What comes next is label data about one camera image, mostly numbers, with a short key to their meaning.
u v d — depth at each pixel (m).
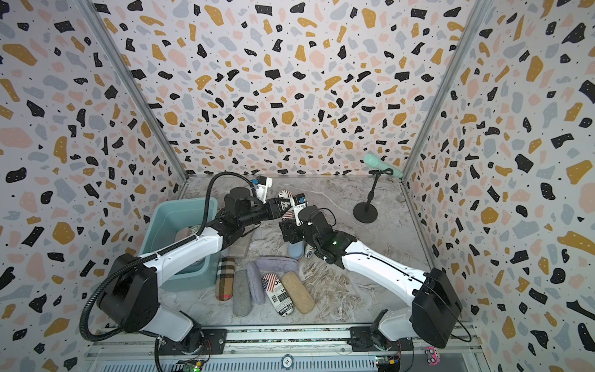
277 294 0.80
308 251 0.90
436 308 0.41
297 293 0.82
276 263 0.86
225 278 0.84
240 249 0.90
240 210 0.64
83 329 0.37
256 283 0.81
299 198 0.67
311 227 0.57
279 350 0.73
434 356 0.70
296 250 0.90
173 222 0.91
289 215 0.77
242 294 0.80
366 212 1.07
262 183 0.74
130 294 0.43
